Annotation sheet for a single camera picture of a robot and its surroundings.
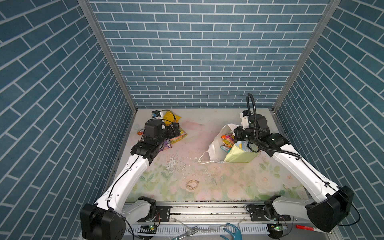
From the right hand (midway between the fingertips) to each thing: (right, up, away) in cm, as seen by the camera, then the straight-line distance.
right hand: (232, 128), depth 78 cm
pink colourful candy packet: (-29, -6, +25) cm, 39 cm away
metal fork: (-22, -48, -9) cm, 54 cm away
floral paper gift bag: (-8, -16, +9) cm, 20 cm away
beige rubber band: (-21, -32, +5) cm, 39 cm away
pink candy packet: (0, -8, +10) cm, 13 cm away
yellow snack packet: (-41, +8, +34) cm, 54 cm away
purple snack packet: (-39, -12, +19) cm, 45 cm away
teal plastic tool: (0, -49, -10) cm, 50 cm away
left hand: (-32, +2, 0) cm, 32 cm away
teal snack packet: (-2, -13, +13) cm, 18 cm away
